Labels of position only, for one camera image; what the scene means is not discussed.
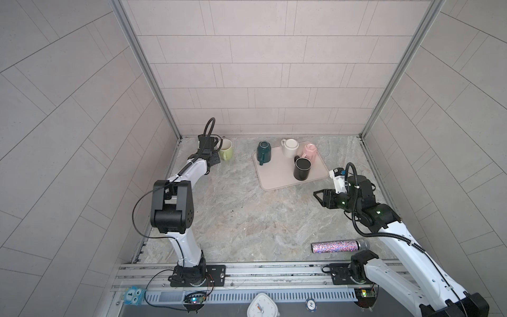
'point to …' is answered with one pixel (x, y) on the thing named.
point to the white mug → (290, 146)
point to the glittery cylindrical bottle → (339, 246)
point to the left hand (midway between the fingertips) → (212, 153)
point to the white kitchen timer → (263, 306)
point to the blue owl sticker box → (133, 295)
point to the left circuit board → (195, 301)
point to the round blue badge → (311, 305)
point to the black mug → (302, 166)
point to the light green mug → (226, 152)
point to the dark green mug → (263, 152)
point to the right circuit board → (364, 297)
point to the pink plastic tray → (278, 172)
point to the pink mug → (310, 152)
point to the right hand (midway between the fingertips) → (318, 193)
